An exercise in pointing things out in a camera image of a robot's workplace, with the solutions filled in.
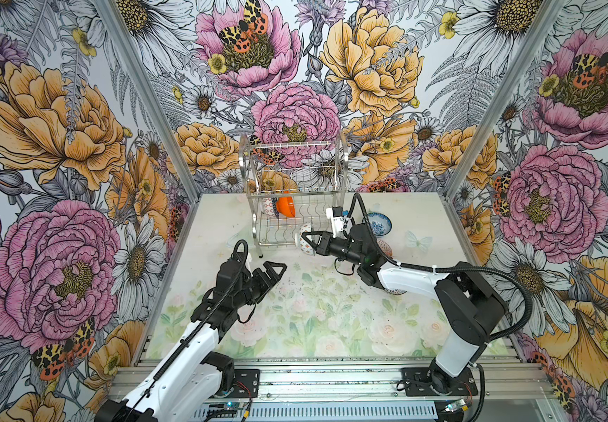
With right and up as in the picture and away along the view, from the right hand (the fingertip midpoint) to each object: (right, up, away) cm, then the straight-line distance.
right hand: (302, 242), depth 81 cm
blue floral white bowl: (+31, +5, +29) cm, 43 cm away
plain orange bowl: (-8, +12, +21) cm, 25 cm away
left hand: (-7, -12, 0) cm, 14 cm away
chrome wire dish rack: (-6, +22, +42) cm, 48 cm away
